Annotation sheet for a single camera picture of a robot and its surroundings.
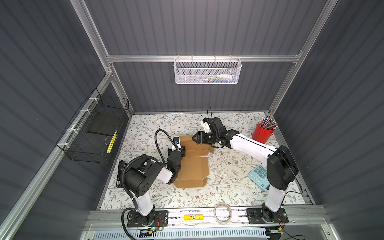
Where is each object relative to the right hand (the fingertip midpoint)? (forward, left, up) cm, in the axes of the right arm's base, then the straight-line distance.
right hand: (196, 139), depth 86 cm
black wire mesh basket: (-7, +51, +15) cm, 54 cm away
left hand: (+2, +12, -4) cm, 12 cm away
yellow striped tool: (-10, +40, +13) cm, 43 cm away
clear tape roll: (-35, -13, -17) cm, 41 cm away
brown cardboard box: (-13, +2, -14) cm, 19 cm away
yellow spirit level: (-37, -1, -14) cm, 40 cm away
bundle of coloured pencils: (+14, -47, -3) cm, 49 cm away
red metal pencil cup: (+9, -42, -7) cm, 44 cm away
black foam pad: (0, +46, +16) cm, 49 cm away
